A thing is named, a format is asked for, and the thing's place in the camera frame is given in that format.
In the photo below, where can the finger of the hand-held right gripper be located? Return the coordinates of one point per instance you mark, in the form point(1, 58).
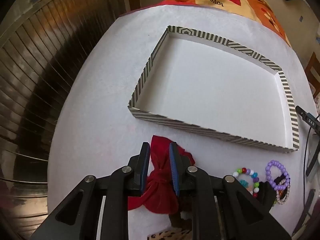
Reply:
point(313, 161)
point(308, 120)

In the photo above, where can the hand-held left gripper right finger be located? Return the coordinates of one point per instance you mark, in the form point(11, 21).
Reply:
point(173, 170)

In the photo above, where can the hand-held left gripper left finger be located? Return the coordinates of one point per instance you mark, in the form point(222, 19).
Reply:
point(146, 166)

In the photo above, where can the red velvet bow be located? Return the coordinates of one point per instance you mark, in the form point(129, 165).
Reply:
point(160, 197)

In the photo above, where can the leopard print hair accessory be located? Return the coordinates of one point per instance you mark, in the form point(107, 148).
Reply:
point(170, 235)

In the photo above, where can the striped shallow cardboard box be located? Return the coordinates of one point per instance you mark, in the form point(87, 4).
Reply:
point(212, 87)

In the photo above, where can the black scrunchie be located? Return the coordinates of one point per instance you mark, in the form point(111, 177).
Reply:
point(278, 180)

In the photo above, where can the wooden chair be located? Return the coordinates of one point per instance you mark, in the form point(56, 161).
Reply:
point(312, 67)

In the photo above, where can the white cloth cover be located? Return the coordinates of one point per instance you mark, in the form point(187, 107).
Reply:
point(100, 110)

